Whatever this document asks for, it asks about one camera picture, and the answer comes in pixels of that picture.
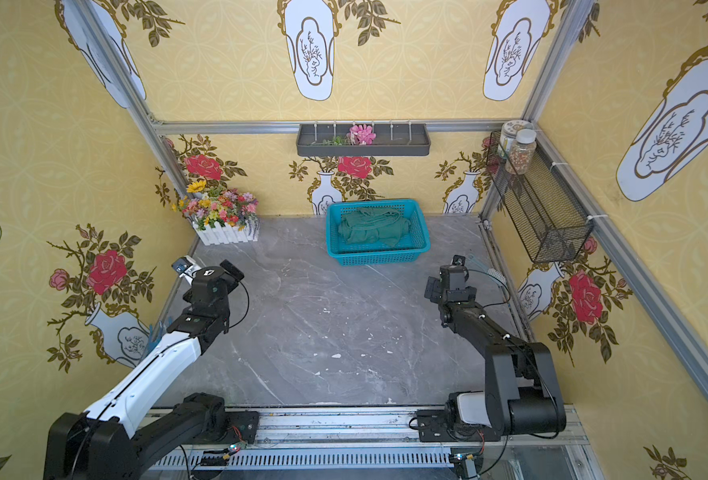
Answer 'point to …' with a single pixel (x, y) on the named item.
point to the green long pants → (365, 224)
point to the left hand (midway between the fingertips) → (205, 272)
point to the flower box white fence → (222, 217)
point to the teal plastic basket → (376, 253)
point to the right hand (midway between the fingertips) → (455, 284)
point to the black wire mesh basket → (551, 223)
